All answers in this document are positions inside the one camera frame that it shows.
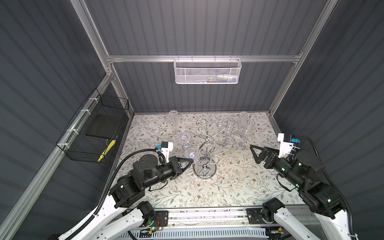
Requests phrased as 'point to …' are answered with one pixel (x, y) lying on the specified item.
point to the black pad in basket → (103, 125)
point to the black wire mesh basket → (92, 135)
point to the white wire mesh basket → (207, 71)
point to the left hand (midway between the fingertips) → (194, 161)
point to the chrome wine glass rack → (205, 167)
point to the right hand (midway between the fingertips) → (259, 149)
